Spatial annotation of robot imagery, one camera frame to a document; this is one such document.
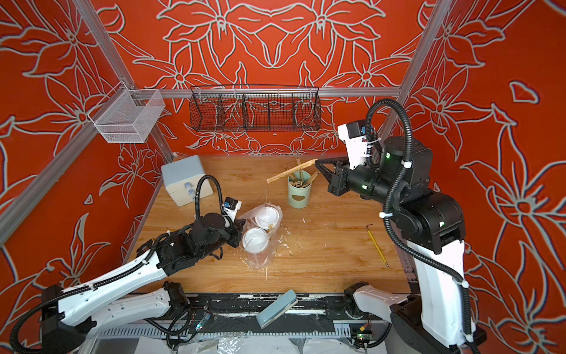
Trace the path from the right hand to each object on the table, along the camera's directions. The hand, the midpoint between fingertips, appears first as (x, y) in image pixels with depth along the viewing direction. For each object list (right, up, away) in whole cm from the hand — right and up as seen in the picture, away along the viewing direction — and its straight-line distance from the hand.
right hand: (316, 159), depth 49 cm
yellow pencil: (+31, -32, +38) cm, 58 cm away
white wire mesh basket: (-74, +22, +43) cm, 88 cm away
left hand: (-20, -18, +24) cm, 36 cm away
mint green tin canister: (-1, -9, +38) cm, 39 cm away
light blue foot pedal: (-10, -47, +20) cm, 52 cm away
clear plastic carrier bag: (-14, -36, +32) cm, 50 cm away
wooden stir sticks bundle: (-1, -6, +47) cm, 47 cm away
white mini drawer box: (-50, -5, +41) cm, 65 cm away
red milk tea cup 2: (-13, -18, +26) cm, 35 cm away
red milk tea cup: (-16, -24, +17) cm, 33 cm away
